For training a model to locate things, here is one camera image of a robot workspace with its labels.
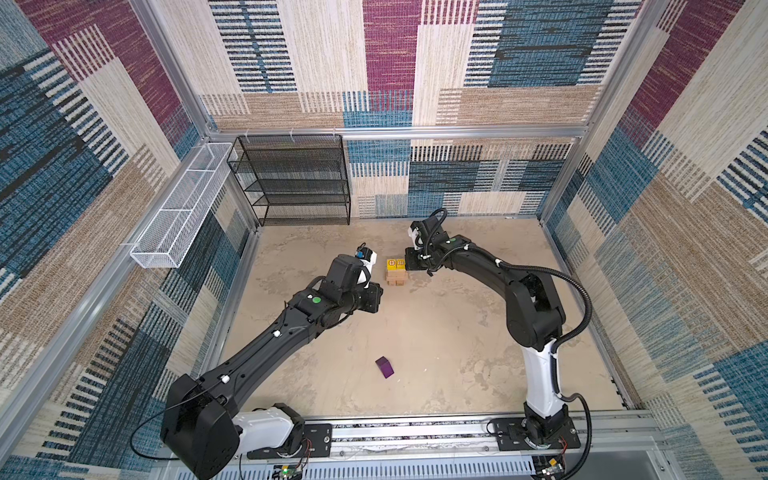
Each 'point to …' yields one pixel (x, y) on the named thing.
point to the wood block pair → (395, 282)
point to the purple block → (384, 366)
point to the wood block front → (392, 275)
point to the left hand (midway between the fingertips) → (383, 287)
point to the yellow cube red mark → (391, 264)
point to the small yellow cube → (400, 264)
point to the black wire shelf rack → (294, 179)
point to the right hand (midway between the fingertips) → (407, 264)
